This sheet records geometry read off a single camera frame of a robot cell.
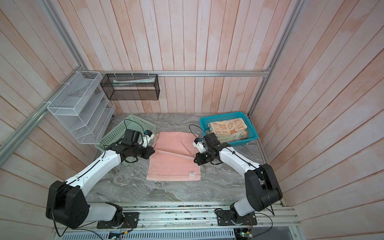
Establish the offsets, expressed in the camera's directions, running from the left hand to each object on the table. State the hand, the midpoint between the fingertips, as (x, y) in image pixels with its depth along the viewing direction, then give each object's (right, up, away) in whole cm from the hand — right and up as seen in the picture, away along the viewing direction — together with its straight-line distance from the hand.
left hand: (152, 153), depth 84 cm
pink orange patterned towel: (+47, +15, +23) cm, 55 cm away
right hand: (+25, -4, +3) cm, 26 cm away
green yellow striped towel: (+47, +7, +18) cm, 51 cm away
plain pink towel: (+11, -4, +9) cm, 15 cm away
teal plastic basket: (+65, +11, +17) cm, 68 cm away
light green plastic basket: (-23, +19, +30) cm, 42 cm away
